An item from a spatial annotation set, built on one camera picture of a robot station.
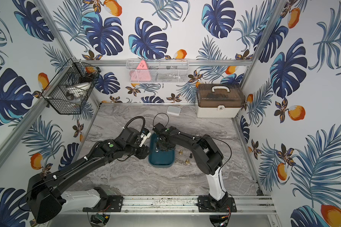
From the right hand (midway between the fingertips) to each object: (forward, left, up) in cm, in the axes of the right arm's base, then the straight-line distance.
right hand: (165, 145), depth 94 cm
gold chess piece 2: (-10, -14, -2) cm, 17 cm away
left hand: (-10, +9, +15) cm, 20 cm away
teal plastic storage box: (-8, +2, -2) cm, 9 cm away
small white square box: (+34, -5, -2) cm, 35 cm away
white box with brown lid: (+34, -40, +10) cm, 53 cm away
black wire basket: (+17, +55, +32) cm, 66 cm away
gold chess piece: (-4, -10, -1) cm, 11 cm away
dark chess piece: (-7, -16, -1) cm, 18 cm away
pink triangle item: (+33, +15, +33) cm, 49 cm away
